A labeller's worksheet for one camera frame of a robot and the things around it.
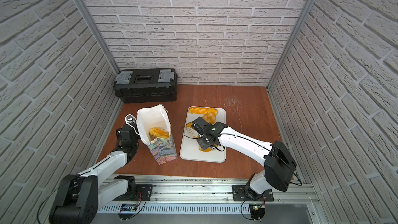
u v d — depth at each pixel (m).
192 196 0.74
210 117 0.99
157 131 0.87
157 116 0.81
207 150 0.88
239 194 0.74
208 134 0.58
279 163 0.42
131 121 0.74
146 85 1.00
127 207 0.73
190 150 0.88
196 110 1.03
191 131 0.88
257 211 0.70
